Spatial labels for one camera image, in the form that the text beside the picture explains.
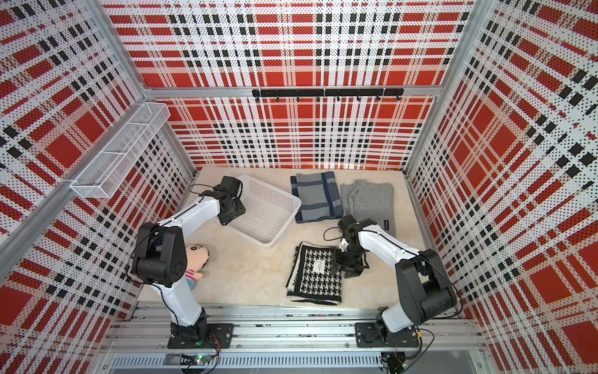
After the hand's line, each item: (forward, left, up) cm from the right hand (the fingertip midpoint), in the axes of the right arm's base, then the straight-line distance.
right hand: (341, 272), depth 82 cm
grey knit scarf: (+34, -14, -2) cm, 37 cm away
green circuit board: (-25, +44, -3) cm, 51 cm away
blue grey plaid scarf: (+37, +7, -3) cm, 38 cm away
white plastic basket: (+30, +31, -5) cm, 43 cm away
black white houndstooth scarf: (-2, +11, -2) cm, 12 cm away
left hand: (+25, +41, +2) cm, 48 cm away
